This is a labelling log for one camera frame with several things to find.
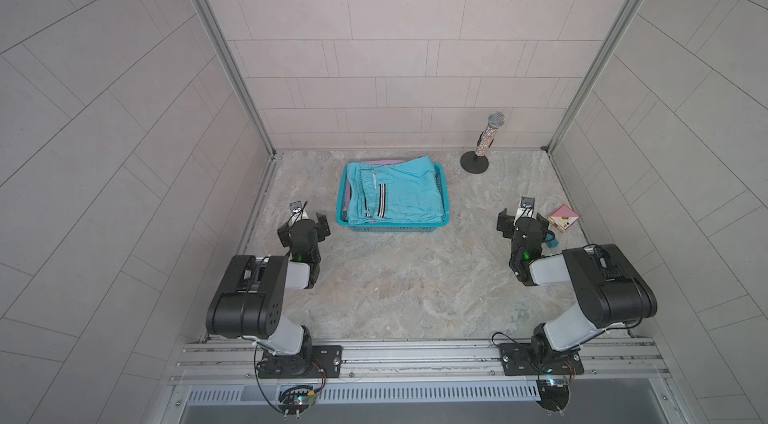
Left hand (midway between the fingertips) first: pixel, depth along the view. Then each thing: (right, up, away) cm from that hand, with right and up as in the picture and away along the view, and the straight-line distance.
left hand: (307, 213), depth 93 cm
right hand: (+67, +2, +1) cm, 67 cm away
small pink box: (+82, -2, +3) cm, 82 cm away
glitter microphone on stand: (+58, +17, +19) cm, 63 cm away
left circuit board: (+6, -37, -29) cm, 47 cm away
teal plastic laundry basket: (+27, -4, -4) cm, 27 cm away
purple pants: (+24, +16, +4) cm, 29 cm away
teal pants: (+32, +7, -2) cm, 33 cm away
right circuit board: (+65, -39, -25) cm, 79 cm away
